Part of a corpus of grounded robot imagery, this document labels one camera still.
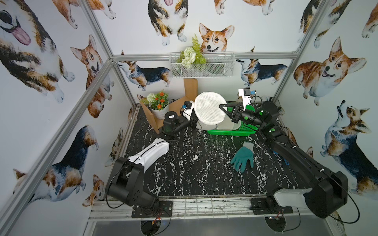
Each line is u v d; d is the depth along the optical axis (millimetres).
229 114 641
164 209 736
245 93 586
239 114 589
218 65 926
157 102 926
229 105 637
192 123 712
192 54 782
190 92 1005
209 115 677
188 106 661
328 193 396
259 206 736
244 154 929
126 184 431
